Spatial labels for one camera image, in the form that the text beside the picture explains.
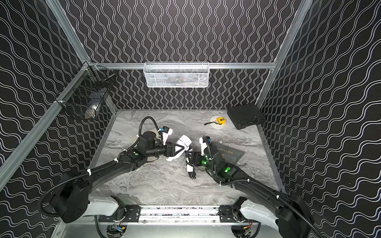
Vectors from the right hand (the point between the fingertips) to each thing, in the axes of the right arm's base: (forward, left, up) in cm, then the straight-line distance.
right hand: (191, 152), depth 79 cm
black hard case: (+41, -40, -15) cm, 59 cm away
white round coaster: (+32, -18, -15) cm, 39 cm away
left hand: (+2, +5, +4) cm, 7 cm away
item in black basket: (+19, +57, +11) cm, 61 cm away
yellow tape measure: (+35, -22, -13) cm, 43 cm away
